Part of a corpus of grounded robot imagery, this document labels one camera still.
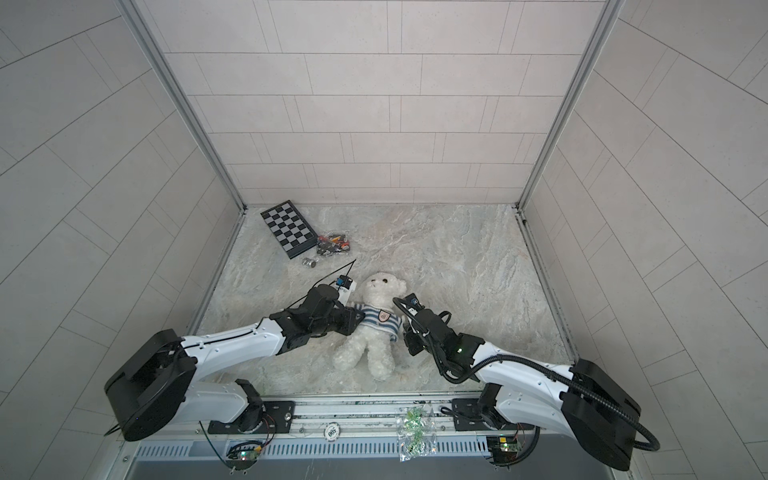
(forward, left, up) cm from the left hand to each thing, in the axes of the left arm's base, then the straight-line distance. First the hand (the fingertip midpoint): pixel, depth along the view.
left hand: (369, 313), depth 84 cm
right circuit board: (-31, -33, -4) cm, 45 cm away
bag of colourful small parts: (+26, +15, -3) cm, 30 cm away
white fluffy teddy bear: (+4, -3, +2) cm, 5 cm away
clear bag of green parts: (-28, -13, -4) cm, 30 cm away
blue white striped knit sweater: (-3, -4, +4) cm, 6 cm away
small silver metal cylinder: (+20, +22, -4) cm, 30 cm away
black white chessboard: (+32, +31, -2) cm, 44 cm away
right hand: (-4, -10, -1) cm, 11 cm away
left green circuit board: (-32, +25, -1) cm, 41 cm away
